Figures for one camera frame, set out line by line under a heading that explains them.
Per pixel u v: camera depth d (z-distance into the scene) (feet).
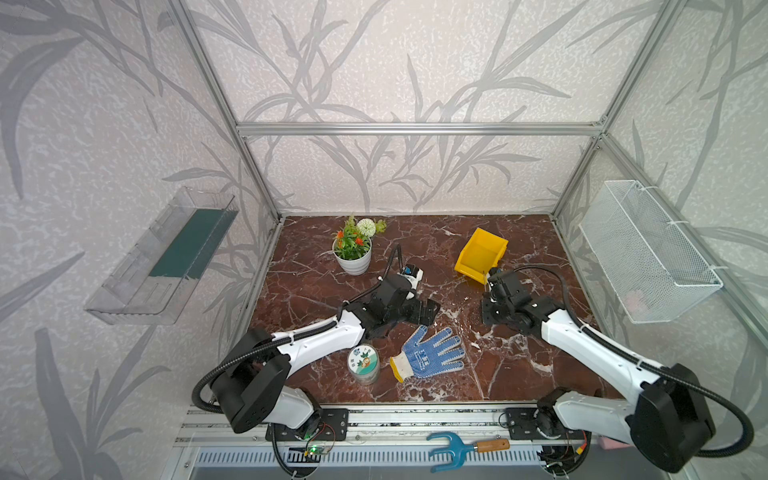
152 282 2.07
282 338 1.51
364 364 2.47
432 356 2.78
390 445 2.33
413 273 2.45
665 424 1.30
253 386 1.37
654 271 2.07
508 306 2.09
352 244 2.99
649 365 1.42
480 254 3.53
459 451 2.26
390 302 2.11
